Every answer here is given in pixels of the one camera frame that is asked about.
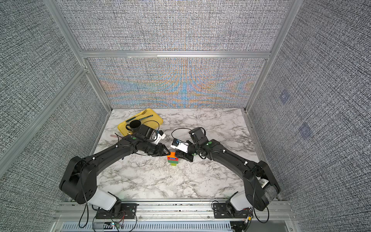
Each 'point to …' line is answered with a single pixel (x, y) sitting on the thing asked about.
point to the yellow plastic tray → (148, 117)
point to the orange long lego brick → (172, 155)
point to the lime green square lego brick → (174, 164)
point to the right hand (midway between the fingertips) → (178, 148)
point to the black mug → (134, 124)
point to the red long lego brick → (176, 159)
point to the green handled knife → (146, 117)
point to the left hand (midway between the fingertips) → (170, 153)
